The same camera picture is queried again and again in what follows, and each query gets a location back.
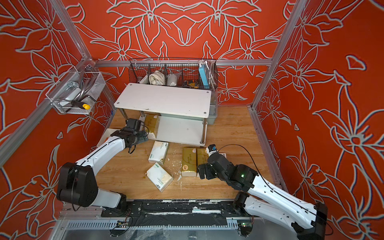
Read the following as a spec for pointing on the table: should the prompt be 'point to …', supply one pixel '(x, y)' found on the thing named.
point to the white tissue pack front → (160, 177)
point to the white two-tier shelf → (182, 111)
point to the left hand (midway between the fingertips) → (138, 136)
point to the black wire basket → (185, 73)
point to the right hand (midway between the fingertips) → (202, 167)
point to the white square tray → (106, 134)
